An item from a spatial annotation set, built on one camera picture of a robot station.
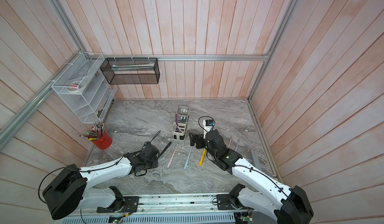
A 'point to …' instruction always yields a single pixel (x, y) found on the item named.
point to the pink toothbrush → (172, 155)
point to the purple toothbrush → (176, 121)
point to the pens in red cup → (96, 132)
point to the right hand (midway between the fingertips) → (196, 132)
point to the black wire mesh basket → (131, 70)
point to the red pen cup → (104, 142)
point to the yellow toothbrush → (202, 157)
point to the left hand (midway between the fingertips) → (154, 164)
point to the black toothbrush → (163, 151)
